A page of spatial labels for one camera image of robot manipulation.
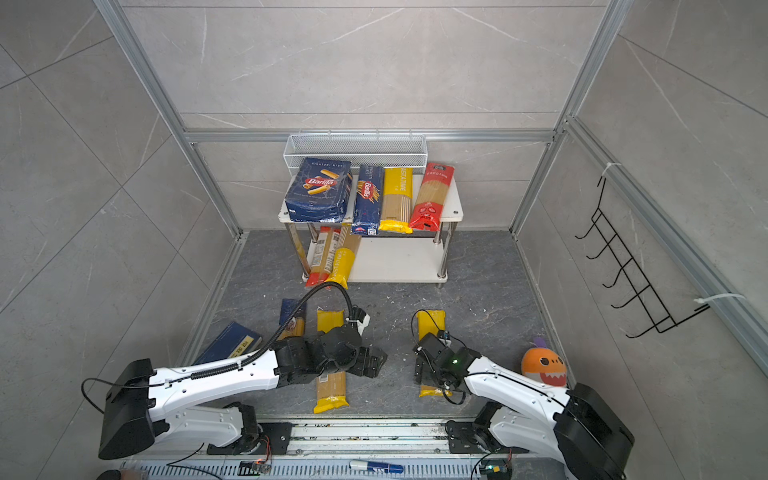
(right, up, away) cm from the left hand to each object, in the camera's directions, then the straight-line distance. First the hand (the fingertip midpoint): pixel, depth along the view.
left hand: (376, 349), depth 75 cm
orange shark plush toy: (+44, -5, +2) cm, 44 cm away
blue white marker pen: (0, -26, -6) cm, 26 cm away
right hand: (+15, -10, +10) cm, 20 cm away
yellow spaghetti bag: (-13, -12, +5) cm, 18 cm away
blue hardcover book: (-44, -2, +15) cm, 47 cm away
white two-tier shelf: (+13, +23, +29) cm, 39 cm away
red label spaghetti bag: (-19, +24, +25) cm, 40 cm away
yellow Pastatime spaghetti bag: (-12, +24, +23) cm, 35 cm away
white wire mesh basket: (+3, +59, +23) cm, 64 cm away
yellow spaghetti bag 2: (+16, +3, +17) cm, 24 cm away
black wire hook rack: (+58, +11, -16) cm, 61 cm away
